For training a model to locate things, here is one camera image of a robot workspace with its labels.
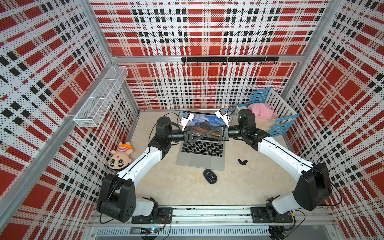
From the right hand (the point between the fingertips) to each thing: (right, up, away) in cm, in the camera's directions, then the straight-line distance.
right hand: (209, 134), depth 69 cm
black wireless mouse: (+1, -25, +16) cm, 30 cm away
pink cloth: (+39, +14, +32) cm, 52 cm away
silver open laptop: (+1, -15, +27) cm, 30 cm away
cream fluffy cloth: (+40, +5, +32) cm, 52 cm away
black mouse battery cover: (+23, -20, +24) cm, 39 cm away
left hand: (-2, 0, +1) cm, 2 cm away
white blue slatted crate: (+54, +12, +30) cm, 63 cm away
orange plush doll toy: (-51, -15, +16) cm, 56 cm away
